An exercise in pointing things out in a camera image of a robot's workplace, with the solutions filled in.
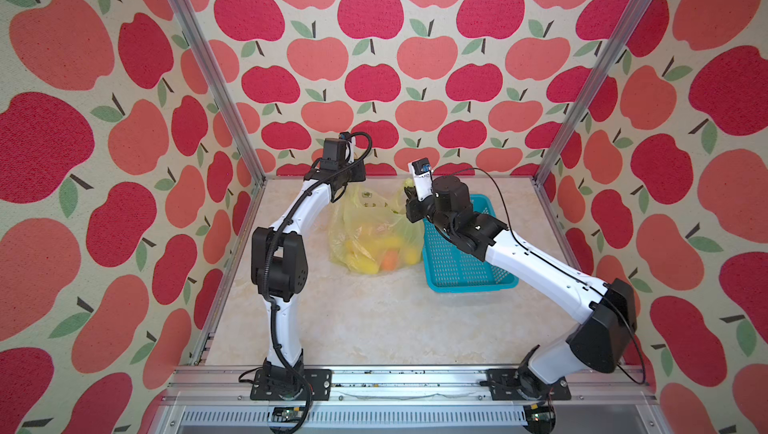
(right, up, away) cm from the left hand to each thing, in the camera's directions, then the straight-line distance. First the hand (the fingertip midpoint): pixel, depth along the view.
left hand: (368, 167), depth 94 cm
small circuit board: (-17, -63, -23) cm, 70 cm away
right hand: (+13, -7, -19) cm, 24 cm away
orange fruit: (+7, -29, -5) cm, 31 cm away
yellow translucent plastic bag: (+1, -20, -8) cm, 22 cm away
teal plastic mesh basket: (+26, -33, +1) cm, 42 cm away
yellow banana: (-2, -29, -6) cm, 30 cm away
